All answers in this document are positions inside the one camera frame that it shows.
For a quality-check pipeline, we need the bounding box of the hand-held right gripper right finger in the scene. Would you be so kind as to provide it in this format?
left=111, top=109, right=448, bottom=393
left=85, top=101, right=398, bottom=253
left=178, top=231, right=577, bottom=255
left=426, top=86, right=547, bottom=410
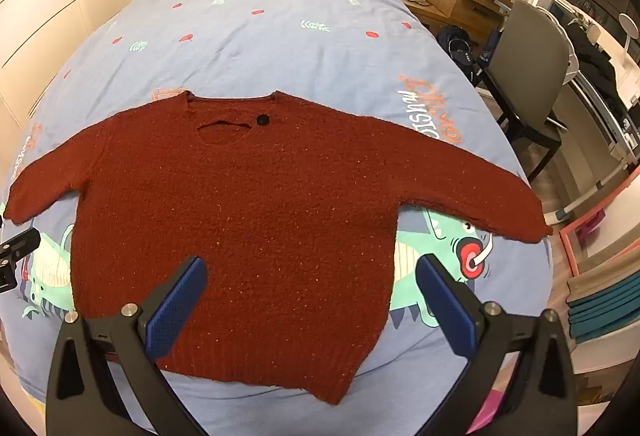
left=416, top=253, right=596, bottom=436

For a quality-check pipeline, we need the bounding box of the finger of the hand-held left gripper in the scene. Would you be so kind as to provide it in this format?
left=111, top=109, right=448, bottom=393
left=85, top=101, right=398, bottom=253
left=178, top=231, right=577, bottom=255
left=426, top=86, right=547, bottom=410
left=0, top=229, right=42, bottom=293

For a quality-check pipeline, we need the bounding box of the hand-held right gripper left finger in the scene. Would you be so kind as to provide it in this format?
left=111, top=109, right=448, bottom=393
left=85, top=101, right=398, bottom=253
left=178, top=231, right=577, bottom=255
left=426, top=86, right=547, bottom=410
left=46, top=256, right=208, bottom=436

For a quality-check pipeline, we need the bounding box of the dark red knit sweater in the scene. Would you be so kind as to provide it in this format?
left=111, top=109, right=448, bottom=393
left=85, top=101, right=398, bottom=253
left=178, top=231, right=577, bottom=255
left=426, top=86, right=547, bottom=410
left=4, top=90, right=553, bottom=406

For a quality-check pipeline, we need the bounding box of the pink framed board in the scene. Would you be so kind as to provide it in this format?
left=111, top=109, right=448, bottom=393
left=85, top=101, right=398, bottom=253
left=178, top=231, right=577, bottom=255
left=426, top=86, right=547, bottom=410
left=559, top=211, right=608, bottom=276

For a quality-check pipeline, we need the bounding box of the stack of teal folded cloths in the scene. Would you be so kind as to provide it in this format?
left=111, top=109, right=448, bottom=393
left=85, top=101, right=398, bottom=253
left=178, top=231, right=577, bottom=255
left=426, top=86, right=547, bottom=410
left=567, top=261, right=640, bottom=344

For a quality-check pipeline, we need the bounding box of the grey chair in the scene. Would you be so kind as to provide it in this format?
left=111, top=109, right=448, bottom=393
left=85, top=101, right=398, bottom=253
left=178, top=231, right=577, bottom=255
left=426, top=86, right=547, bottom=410
left=480, top=0, right=581, bottom=182

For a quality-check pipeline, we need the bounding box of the dark backpack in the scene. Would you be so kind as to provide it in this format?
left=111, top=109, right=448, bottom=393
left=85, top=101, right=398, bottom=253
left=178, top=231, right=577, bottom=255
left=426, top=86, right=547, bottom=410
left=436, top=25, right=483, bottom=82

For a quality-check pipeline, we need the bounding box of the blue printed bed blanket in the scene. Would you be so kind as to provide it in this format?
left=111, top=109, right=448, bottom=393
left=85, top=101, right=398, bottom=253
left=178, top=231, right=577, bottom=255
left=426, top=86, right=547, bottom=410
left=0, top=0, right=556, bottom=436

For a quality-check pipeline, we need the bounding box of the black jacket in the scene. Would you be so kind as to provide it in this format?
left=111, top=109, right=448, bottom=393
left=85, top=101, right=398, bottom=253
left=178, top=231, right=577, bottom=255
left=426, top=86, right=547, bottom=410
left=565, top=23, right=621, bottom=113

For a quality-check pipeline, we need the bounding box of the white desk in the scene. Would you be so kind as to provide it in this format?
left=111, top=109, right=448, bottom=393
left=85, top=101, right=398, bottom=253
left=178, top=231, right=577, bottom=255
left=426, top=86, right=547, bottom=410
left=550, top=0, right=640, bottom=167

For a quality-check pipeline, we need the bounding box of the white desk lamp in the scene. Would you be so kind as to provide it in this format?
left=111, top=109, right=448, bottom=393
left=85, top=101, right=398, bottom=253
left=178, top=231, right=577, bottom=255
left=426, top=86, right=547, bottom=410
left=617, top=13, right=640, bottom=67

